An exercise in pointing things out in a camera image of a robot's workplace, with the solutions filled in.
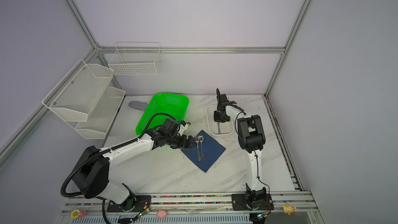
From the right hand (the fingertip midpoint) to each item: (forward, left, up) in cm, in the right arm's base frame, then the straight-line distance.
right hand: (217, 118), depth 104 cm
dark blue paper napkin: (-23, +4, -1) cm, 23 cm away
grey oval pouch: (+11, +57, +2) cm, 59 cm away
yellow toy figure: (-52, -30, +2) cm, 60 cm away
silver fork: (-25, +12, 0) cm, 27 cm away
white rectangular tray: (-7, -7, -2) cm, 10 cm away
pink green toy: (-56, +64, +4) cm, 85 cm away
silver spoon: (-15, +10, -1) cm, 18 cm away
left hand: (-25, +16, +9) cm, 31 cm away
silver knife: (-9, -1, -2) cm, 9 cm away
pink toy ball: (-55, +28, 0) cm, 61 cm away
